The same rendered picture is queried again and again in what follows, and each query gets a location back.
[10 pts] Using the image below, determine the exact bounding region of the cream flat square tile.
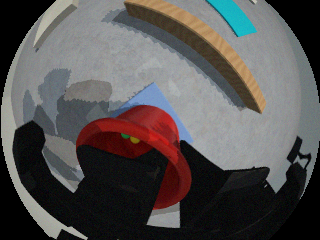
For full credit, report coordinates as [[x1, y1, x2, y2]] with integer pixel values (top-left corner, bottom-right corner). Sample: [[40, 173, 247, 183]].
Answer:
[[249, 0, 257, 5]]

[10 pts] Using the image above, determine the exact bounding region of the cream flat rectangular block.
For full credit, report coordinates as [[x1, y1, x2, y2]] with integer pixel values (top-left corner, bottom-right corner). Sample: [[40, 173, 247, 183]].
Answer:
[[33, 0, 79, 48]]

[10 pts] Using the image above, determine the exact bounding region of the long wooden bar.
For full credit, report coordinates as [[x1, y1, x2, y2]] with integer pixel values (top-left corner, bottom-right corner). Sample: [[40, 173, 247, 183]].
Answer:
[[124, 0, 267, 115]]

